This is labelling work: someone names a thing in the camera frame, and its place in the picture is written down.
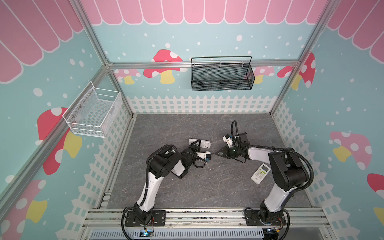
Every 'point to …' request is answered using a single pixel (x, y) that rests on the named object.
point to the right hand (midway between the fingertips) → (216, 153)
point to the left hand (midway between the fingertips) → (197, 142)
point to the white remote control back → (204, 143)
